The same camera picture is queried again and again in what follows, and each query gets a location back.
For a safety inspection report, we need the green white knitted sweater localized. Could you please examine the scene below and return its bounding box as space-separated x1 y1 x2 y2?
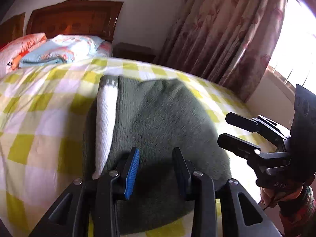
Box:
83 75 231 235

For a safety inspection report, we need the person's right hand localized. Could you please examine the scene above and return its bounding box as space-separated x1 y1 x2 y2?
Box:
259 185 304 208

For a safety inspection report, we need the window with bars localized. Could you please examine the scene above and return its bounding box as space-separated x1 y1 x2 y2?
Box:
268 0 315 93

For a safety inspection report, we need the pink floral curtain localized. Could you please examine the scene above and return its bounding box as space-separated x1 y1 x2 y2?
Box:
156 0 287 101

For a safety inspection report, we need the dark wooden nightstand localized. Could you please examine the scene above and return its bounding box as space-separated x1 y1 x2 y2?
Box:
113 42 156 63

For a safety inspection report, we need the light blue floral quilt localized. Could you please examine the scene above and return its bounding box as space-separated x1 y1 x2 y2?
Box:
19 34 113 68

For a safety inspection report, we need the large wooden headboard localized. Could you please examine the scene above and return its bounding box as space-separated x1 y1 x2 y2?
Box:
26 0 123 42

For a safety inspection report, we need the pink orange floral pillow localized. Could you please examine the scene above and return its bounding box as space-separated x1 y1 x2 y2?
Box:
1 33 47 78

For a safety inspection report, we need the small wooden headboard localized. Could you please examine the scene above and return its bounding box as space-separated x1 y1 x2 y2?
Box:
0 12 25 48

